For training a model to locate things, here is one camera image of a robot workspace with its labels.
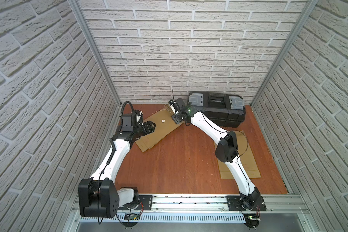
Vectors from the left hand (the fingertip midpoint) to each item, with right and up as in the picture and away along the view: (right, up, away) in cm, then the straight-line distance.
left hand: (153, 123), depth 83 cm
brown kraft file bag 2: (+4, -2, +25) cm, 25 cm away
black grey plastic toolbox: (+46, +9, +12) cm, 49 cm away
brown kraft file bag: (+44, -13, -23) cm, 51 cm away
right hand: (+16, +6, +13) cm, 22 cm away
